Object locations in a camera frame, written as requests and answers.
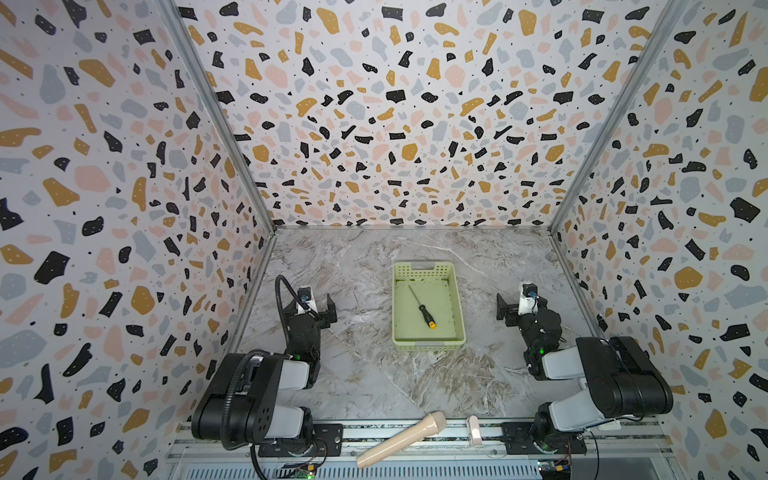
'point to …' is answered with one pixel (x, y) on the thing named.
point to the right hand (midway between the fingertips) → (513, 287)
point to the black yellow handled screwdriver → (427, 316)
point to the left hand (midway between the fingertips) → (310, 293)
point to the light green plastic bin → (436, 286)
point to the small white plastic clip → (475, 429)
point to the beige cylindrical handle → (430, 425)
